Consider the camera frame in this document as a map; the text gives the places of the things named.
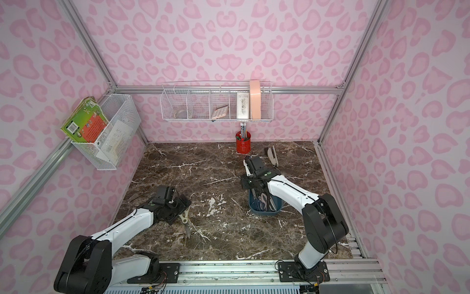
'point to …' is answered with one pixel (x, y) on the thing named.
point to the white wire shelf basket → (217, 101)
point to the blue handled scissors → (264, 198)
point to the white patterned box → (243, 105)
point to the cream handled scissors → (184, 217)
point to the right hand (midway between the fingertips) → (243, 180)
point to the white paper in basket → (117, 143)
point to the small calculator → (220, 112)
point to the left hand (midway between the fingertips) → (187, 204)
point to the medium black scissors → (257, 204)
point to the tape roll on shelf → (182, 114)
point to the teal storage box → (277, 200)
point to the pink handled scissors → (272, 205)
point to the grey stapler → (272, 156)
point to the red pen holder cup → (243, 145)
